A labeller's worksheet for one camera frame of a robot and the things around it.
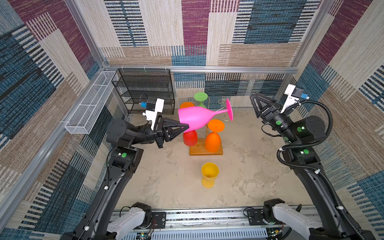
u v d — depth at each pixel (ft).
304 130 1.36
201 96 2.65
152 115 1.40
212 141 2.42
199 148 3.13
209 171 2.60
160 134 1.41
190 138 2.61
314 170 1.41
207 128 2.21
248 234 2.55
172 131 1.62
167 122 1.52
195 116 1.62
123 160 1.46
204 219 2.45
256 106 1.67
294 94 1.50
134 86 3.45
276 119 1.61
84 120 3.01
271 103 1.56
